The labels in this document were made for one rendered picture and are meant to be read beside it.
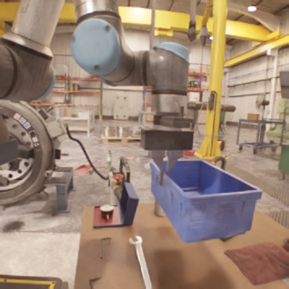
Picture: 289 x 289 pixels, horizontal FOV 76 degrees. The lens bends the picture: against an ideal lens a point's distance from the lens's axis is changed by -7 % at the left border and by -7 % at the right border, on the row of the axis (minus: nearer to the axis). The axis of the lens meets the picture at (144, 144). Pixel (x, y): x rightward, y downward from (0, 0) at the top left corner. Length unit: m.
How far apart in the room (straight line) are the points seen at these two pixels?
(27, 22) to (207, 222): 0.68
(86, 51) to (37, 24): 0.31
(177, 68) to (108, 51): 0.18
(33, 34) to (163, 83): 0.39
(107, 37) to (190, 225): 0.39
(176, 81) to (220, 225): 0.34
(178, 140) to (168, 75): 0.16
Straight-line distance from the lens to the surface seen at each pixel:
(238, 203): 0.49
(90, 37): 0.38
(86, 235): 0.76
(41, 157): 1.43
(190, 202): 0.42
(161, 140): 0.49
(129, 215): 0.78
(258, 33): 15.46
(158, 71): 0.48
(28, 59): 0.64
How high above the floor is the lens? 0.91
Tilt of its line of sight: 10 degrees down
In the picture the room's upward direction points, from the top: 3 degrees clockwise
